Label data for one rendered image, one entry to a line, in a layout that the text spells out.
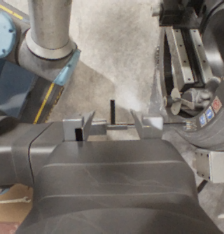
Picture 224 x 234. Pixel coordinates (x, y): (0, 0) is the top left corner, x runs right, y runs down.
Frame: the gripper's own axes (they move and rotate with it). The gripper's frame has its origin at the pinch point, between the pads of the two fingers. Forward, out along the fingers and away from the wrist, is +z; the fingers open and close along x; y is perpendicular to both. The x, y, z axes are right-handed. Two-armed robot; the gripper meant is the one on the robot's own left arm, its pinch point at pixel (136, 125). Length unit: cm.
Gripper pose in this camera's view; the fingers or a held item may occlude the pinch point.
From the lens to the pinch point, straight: 16.8
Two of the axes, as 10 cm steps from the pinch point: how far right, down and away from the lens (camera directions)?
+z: 10.0, -0.3, -0.1
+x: 0.0, 2.7, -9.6
